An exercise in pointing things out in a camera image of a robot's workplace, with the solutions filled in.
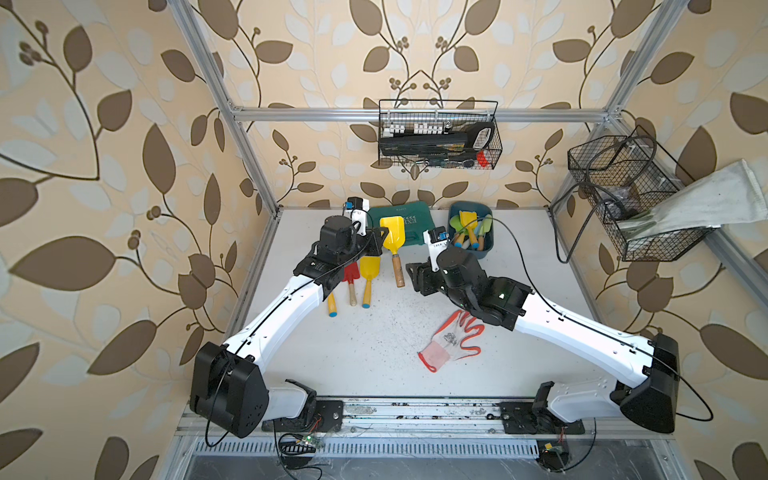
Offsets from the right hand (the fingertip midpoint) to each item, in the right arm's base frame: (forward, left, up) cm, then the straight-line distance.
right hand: (416, 263), depth 73 cm
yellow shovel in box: (+37, -25, -25) cm, 51 cm away
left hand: (+9, +6, +4) cm, 11 cm away
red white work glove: (-11, -9, -26) cm, 29 cm away
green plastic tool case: (+36, -4, -21) cm, 42 cm away
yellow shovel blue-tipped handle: (0, +25, -24) cm, 35 cm away
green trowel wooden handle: (+33, -19, -23) cm, 44 cm away
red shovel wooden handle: (+14, +21, -25) cm, 36 cm away
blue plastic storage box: (+39, -29, -21) cm, 53 cm away
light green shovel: (+30, -28, -22) cm, 46 cm away
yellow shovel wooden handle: (+8, +5, 0) cm, 10 cm away
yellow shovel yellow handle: (+16, +14, -25) cm, 33 cm away
